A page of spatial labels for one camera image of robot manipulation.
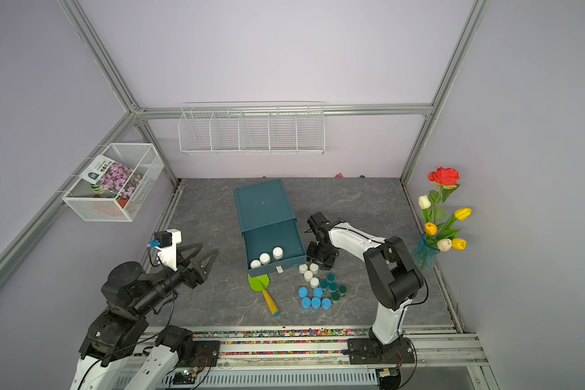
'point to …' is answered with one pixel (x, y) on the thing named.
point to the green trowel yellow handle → (261, 283)
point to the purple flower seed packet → (113, 176)
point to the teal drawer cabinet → (263, 205)
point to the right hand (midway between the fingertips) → (311, 261)
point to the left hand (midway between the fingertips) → (210, 250)
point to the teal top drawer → (285, 235)
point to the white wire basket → (91, 202)
